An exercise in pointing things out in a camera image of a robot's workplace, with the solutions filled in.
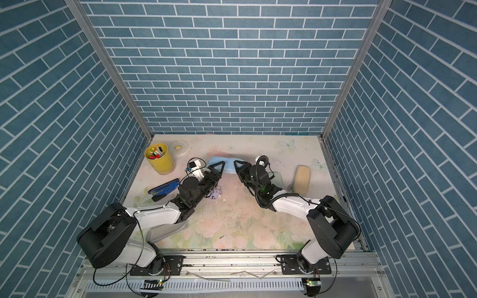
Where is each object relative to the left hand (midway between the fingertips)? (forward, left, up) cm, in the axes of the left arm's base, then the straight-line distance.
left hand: (229, 168), depth 80 cm
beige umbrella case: (+6, -38, -19) cm, 43 cm away
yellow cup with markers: (+12, +37, -7) cm, 39 cm away
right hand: (+3, -2, 0) cm, 4 cm away
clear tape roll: (+29, +34, -21) cm, 49 cm away
